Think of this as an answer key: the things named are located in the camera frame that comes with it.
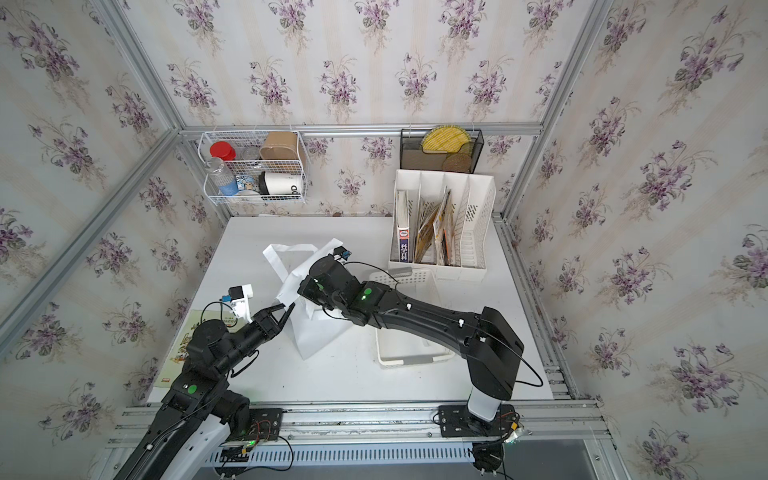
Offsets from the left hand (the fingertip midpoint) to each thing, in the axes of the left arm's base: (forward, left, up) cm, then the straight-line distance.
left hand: (298, 310), depth 70 cm
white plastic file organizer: (+44, -52, -4) cm, 68 cm away
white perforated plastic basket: (0, -25, -23) cm, 34 cm away
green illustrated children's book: (-5, +39, -23) cm, 46 cm away
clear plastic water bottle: (+41, +29, +7) cm, 50 cm away
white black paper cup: (+43, +13, +4) cm, 45 cm away
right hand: (+6, +1, +1) cm, 7 cm away
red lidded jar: (+50, +31, +12) cm, 60 cm away
